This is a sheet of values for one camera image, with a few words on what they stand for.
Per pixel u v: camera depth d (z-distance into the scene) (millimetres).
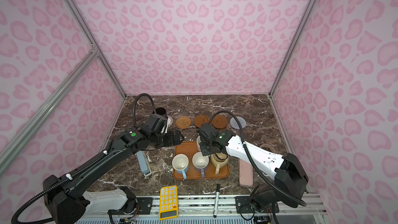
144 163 806
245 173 802
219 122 1036
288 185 396
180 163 850
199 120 1050
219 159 665
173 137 673
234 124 1032
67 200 371
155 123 568
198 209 723
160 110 1143
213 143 585
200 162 858
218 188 779
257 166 426
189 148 949
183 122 1038
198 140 857
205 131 609
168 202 733
